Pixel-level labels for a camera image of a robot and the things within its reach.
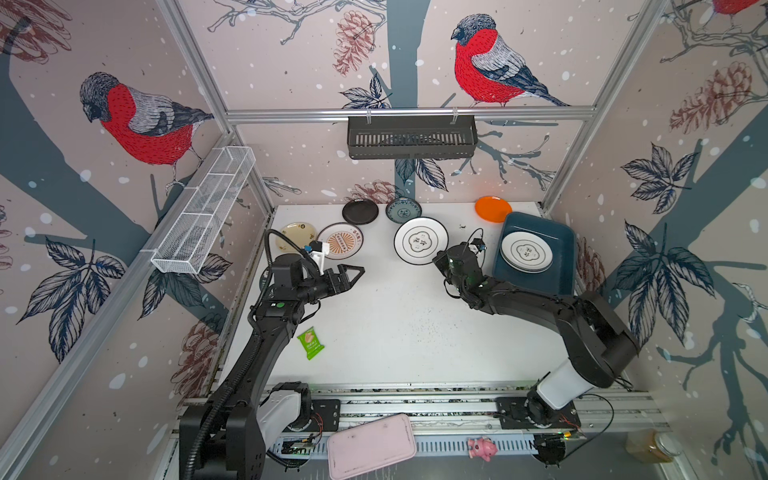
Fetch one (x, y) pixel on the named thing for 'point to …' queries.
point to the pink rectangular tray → (370, 446)
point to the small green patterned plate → (402, 209)
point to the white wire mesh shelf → (184, 246)
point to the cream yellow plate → (301, 233)
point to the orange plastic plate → (492, 208)
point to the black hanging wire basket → (411, 137)
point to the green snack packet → (311, 343)
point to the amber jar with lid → (650, 446)
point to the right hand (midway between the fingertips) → (434, 253)
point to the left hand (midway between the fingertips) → (355, 275)
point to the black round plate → (360, 211)
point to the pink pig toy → (482, 447)
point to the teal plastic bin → (560, 275)
